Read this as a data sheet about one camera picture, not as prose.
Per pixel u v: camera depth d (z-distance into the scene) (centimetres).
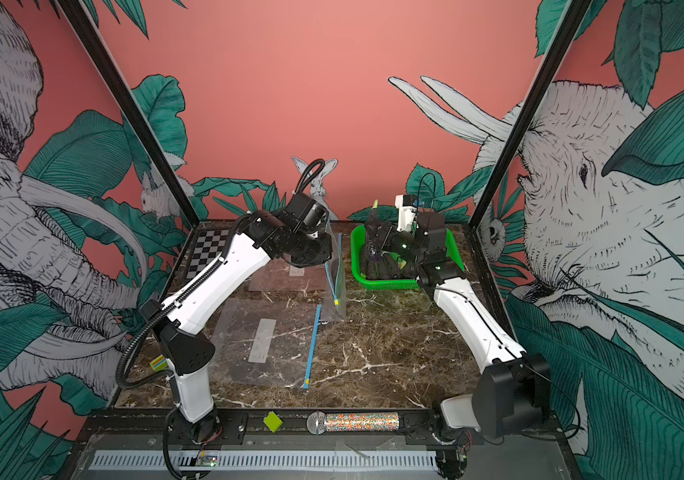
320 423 71
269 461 70
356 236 105
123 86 82
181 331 45
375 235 71
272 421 75
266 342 89
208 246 108
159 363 82
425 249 59
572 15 70
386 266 104
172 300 46
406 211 69
